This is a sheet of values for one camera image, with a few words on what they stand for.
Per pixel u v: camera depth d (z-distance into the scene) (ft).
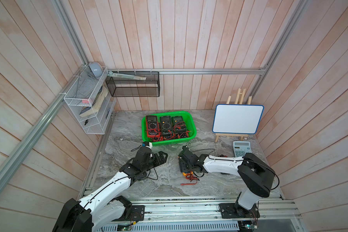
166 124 3.32
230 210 2.40
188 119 3.49
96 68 2.72
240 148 3.13
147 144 2.46
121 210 1.98
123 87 3.49
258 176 1.51
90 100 2.27
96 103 2.60
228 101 2.88
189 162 2.26
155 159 2.34
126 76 3.02
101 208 1.48
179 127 3.22
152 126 3.21
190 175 2.73
